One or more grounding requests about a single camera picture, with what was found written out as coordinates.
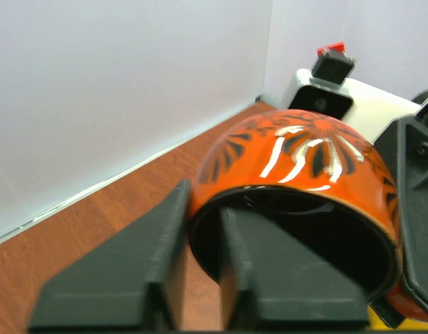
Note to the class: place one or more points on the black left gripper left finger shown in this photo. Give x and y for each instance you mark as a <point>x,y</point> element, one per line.
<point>134,281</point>

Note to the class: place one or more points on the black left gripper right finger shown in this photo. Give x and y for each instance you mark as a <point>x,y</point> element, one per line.
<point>272,282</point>

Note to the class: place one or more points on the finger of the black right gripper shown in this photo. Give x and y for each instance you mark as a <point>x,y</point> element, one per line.
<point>404,148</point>

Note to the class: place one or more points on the orange black patterned mug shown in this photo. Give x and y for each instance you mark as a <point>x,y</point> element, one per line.
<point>318,177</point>

